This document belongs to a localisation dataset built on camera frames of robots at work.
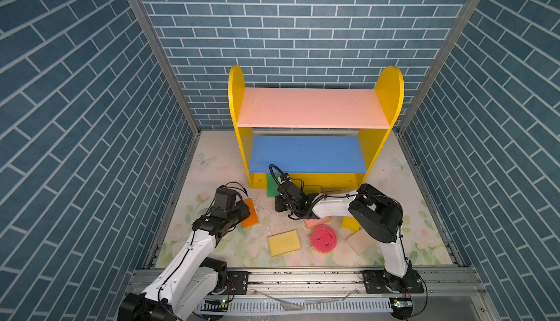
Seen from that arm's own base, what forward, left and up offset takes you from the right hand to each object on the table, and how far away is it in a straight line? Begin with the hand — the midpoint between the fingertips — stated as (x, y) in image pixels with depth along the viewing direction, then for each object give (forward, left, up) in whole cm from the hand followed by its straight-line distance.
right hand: (273, 197), depth 94 cm
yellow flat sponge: (-18, -7, -1) cm, 19 cm away
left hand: (-8, +8, +6) cm, 13 cm away
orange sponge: (-9, +7, -1) cm, 12 cm away
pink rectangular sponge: (-10, -17, 0) cm, 20 cm away
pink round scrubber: (-16, -21, +1) cm, 27 cm away
